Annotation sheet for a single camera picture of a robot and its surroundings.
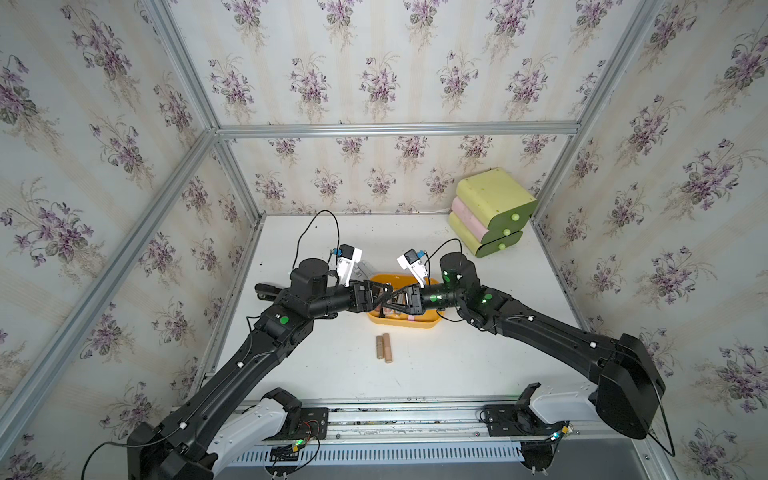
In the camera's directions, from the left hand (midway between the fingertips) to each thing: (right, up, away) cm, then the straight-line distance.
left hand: (387, 293), depth 67 cm
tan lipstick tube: (0, -19, +17) cm, 26 cm away
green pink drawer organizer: (+32, +22, +26) cm, 47 cm away
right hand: (0, -3, +2) cm, 3 cm away
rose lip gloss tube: (0, -4, +1) cm, 4 cm away
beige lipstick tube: (-2, -19, +19) cm, 27 cm away
